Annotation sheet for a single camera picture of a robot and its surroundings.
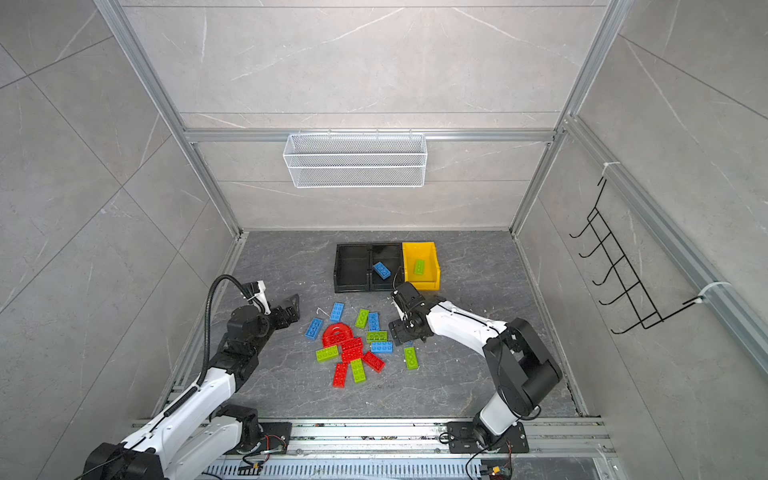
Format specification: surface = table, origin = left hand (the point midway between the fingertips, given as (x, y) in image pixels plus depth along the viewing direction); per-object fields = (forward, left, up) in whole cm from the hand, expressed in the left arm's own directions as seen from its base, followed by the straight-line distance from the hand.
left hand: (283, 293), depth 84 cm
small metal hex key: (+2, -7, -15) cm, 17 cm away
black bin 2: (+23, -18, -18) cm, 34 cm away
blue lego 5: (-11, -28, -14) cm, 33 cm away
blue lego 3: (-3, -26, -15) cm, 30 cm away
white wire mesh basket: (+44, -20, +15) cm, 50 cm away
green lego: (+18, -42, -14) cm, 48 cm away
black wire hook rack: (-20, -81, +20) cm, 86 cm away
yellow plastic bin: (+22, -46, -10) cm, 52 cm away
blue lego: (+17, -28, -14) cm, 36 cm away
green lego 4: (-8, -27, -13) cm, 31 cm away
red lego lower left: (-19, -16, -14) cm, 28 cm away
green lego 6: (-14, -37, -15) cm, 42 cm away
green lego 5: (-18, -21, -14) cm, 31 cm away
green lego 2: (-1, -22, -15) cm, 27 cm away
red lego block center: (-13, -19, -13) cm, 26 cm away
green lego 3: (-13, -12, -13) cm, 22 cm away
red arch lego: (-7, -13, -14) cm, 21 cm away
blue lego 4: (-5, -7, -13) cm, 16 cm away
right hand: (-7, -35, -12) cm, 38 cm away
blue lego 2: (+1, -13, -14) cm, 19 cm away
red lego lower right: (-16, -25, -13) cm, 33 cm away
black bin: (+26, -32, -15) cm, 44 cm away
